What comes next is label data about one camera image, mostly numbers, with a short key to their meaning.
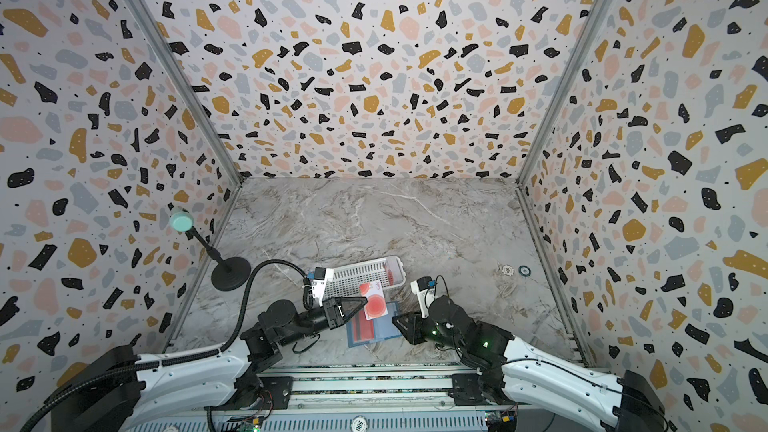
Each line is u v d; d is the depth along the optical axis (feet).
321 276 2.30
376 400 2.40
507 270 3.20
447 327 1.85
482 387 2.13
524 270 3.20
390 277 3.00
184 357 1.64
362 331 2.74
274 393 2.40
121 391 1.36
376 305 2.36
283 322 1.89
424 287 2.28
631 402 1.46
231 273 3.03
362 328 2.74
